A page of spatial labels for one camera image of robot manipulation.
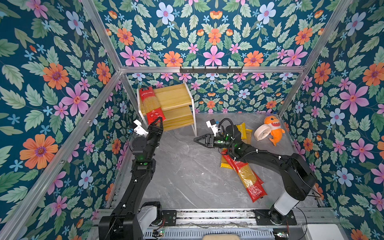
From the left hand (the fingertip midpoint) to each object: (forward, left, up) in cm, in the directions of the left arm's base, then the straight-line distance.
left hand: (162, 114), depth 68 cm
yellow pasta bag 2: (+5, -49, -35) cm, 61 cm away
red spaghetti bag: (+10, +8, -3) cm, 13 cm away
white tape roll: (+6, -58, -28) cm, 65 cm away
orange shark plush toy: (+11, -72, -34) cm, 80 cm away
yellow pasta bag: (+15, -48, -34) cm, 60 cm away
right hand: (-8, -15, -11) cm, 20 cm away
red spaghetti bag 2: (-22, -44, -33) cm, 59 cm away
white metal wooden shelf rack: (+12, -5, -5) cm, 14 cm away
